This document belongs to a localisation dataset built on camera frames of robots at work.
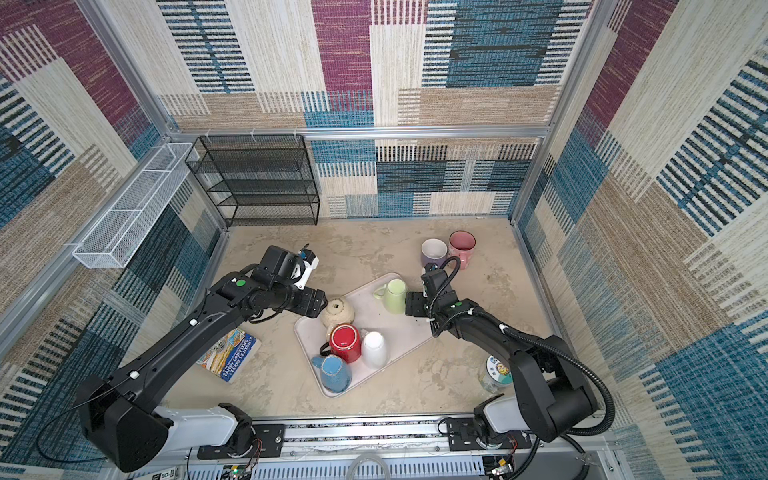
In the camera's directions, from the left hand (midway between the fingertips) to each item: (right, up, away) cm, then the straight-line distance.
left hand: (316, 294), depth 78 cm
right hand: (+28, -5, +12) cm, 31 cm away
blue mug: (+6, -19, -4) cm, 20 cm away
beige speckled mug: (+4, -6, +8) cm, 11 cm away
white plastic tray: (+23, -14, +13) cm, 30 cm away
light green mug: (+20, -2, +11) cm, 23 cm away
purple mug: (+34, +11, +27) cm, 45 cm away
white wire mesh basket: (-46, +14, -7) cm, 48 cm away
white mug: (+15, -14, +1) cm, 21 cm away
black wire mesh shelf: (-28, +37, +32) cm, 57 cm away
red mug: (+7, -14, +4) cm, 16 cm away
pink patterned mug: (+44, +13, +25) cm, 52 cm away
